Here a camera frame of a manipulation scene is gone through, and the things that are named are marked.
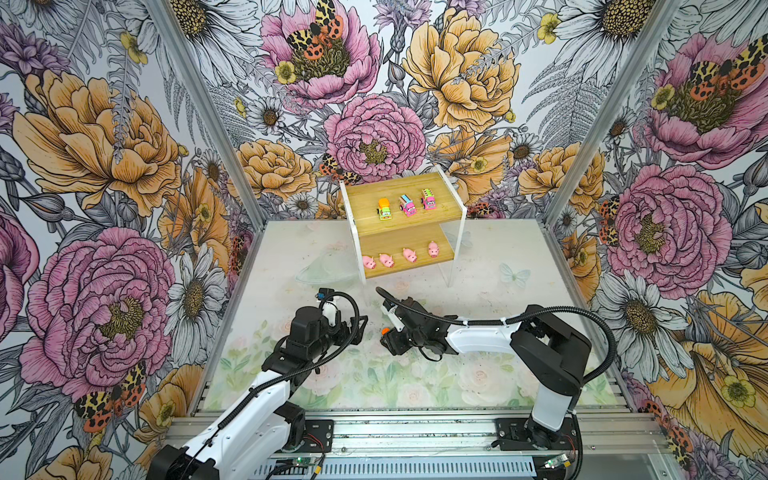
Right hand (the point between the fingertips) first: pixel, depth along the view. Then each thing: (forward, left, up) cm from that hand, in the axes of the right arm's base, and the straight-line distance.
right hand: (392, 344), depth 89 cm
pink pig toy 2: (+19, -6, +18) cm, 27 cm away
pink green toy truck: (+23, -10, +35) cm, 43 cm away
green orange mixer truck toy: (+19, +1, +35) cm, 40 cm away
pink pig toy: (+21, -13, +17) cm, 30 cm away
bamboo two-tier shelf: (+18, -4, +32) cm, 37 cm away
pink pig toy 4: (+17, +6, +18) cm, 25 cm away
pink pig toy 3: (+18, +1, +18) cm, 25 cm away
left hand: (+2, +11, +8) cm, 14 cm away
